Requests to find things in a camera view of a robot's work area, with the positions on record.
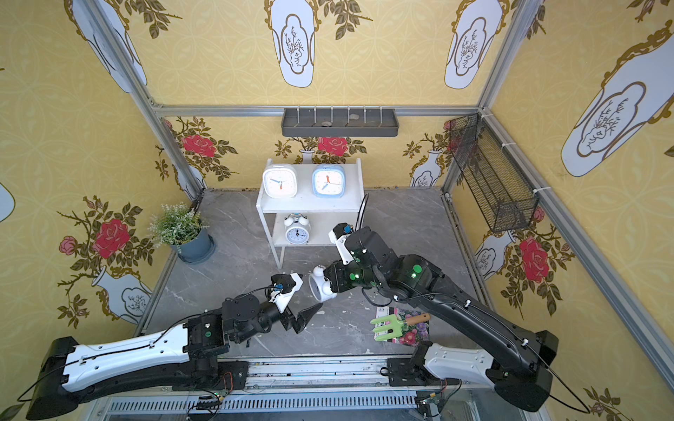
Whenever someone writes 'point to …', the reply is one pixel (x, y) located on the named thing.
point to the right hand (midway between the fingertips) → (323, 280)
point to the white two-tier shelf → (322, 213)
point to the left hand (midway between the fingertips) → (314, 292)
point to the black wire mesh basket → (505, 198)
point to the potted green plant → (180, 226)
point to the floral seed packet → (412, 334)
